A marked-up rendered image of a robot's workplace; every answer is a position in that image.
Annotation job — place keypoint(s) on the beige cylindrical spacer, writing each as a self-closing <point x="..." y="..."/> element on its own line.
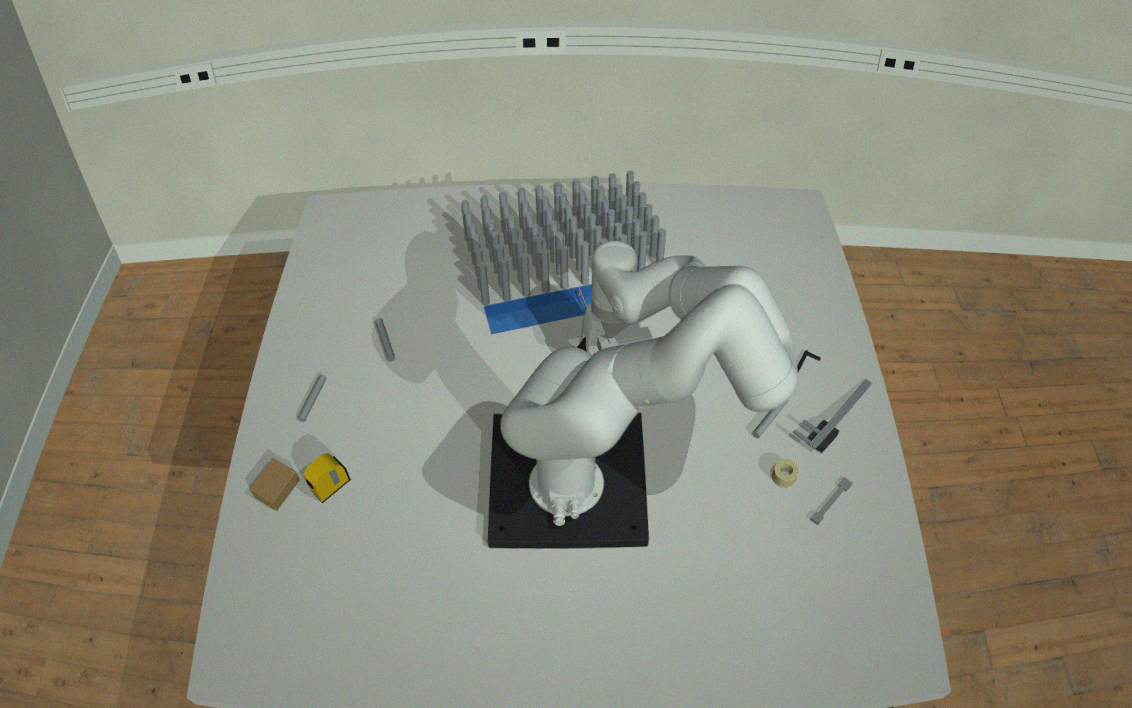
<point x="785" y="480"/>

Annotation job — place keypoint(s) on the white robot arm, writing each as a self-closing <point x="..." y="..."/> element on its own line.
<point x="577" y="405"/>

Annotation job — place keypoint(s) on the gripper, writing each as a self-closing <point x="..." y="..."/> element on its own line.
<point x="591" y="328"/>

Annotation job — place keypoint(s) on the brown cardboard box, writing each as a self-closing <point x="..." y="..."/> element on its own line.
<point x="274" y="484"/>

